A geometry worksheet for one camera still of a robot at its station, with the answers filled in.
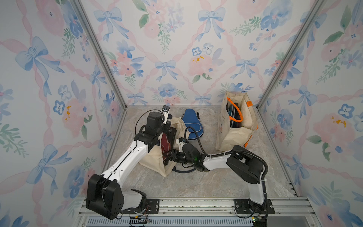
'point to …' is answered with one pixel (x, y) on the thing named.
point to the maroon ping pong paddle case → (165, 145)
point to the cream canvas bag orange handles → (228, 138)
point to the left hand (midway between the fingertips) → (165, 117)
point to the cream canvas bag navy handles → (153, 160)
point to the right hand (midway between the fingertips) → (161, 154)
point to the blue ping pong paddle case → (190, 118)
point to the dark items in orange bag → (234, 114)
